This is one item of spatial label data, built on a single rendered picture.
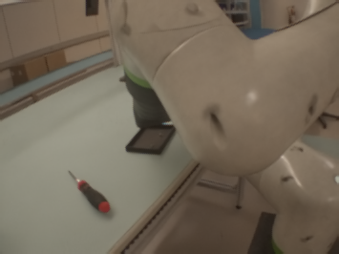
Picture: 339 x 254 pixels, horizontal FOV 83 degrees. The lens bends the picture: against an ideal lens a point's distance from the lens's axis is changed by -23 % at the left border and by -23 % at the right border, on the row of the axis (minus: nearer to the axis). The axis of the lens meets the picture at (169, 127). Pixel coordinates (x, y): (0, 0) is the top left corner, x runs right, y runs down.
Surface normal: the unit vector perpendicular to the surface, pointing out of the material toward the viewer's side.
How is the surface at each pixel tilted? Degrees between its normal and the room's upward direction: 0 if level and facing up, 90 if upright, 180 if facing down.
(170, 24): 61
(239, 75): 44
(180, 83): 73
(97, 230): 0
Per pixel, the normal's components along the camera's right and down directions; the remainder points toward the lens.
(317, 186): -0.36, -0.71
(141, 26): -0.55, 0.22
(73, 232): -0.12, -0.88
